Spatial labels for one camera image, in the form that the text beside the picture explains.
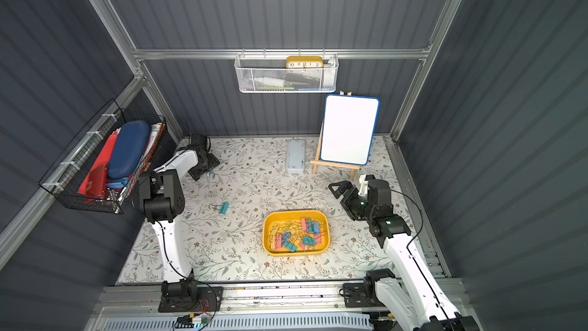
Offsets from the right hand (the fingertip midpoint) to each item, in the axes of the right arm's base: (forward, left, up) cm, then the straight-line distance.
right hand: (340, 192), depth 78 cm
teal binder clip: (+20, +56, -17) cm, 62 cm away
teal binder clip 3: (-14, +17, -17) cm, 27 cm away
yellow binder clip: (-7, +24, -17) cm, 30 cm away
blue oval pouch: (+12, +71, +14) cm, 73 cm away
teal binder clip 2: (-12, +11, -16) cm, 22 cm away
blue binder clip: (-6, +8, -16) cm, 19 cm away
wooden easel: (+24, +6, -9) cm, 26 cm away
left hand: (+23, +56, -15) cm, 62 cm away
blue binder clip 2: (-9, +19, -17) cm, 27 cm away
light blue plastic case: (+31, +16, -17) cm, 39 cm away
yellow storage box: (-8, +15, -18) cm, 25 cm away
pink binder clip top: (-5, +12, -16) cm, 20 cm away
